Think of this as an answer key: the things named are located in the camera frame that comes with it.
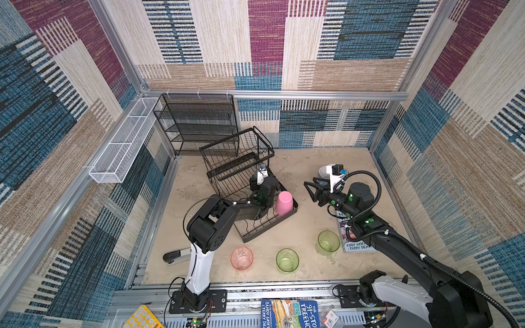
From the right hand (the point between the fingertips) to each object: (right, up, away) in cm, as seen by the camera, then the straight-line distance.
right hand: (311, 183), depth 78 cm
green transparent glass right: (+9, -24, +7) cm, 27 cm away
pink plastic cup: (-9, -9, +9) cm, 16 cm away
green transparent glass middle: (-8, -30, +4) cm, 32 cm away
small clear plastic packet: (+4, -44, -9) cm, 45 cm away
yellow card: (-58, -45, -8) cm, 74 cm away
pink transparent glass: (-26, -30, +5) cm, 40 cm away
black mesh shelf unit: (-58, +31, +31) cm, 72 cm away
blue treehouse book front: (-9, -42, -9) cm, 44 cm away
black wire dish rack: (-31, +7, +28) cm, 43 cm away
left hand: (-18, +3, +20) cm, 27 cm away
